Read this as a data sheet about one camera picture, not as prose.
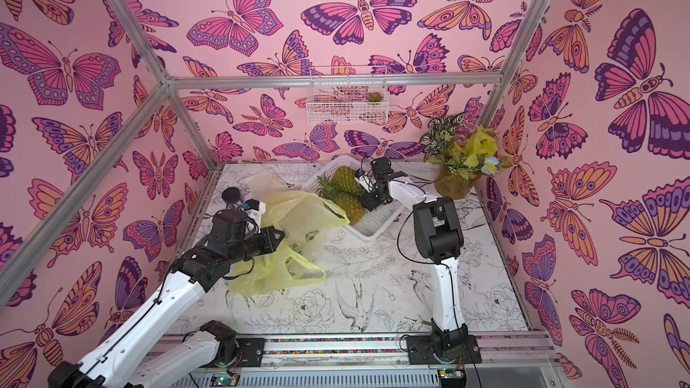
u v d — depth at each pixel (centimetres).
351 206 94
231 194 106
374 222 100
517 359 73
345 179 103
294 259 72
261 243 67
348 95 96
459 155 91
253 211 68
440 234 58
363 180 97
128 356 41
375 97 93
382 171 85
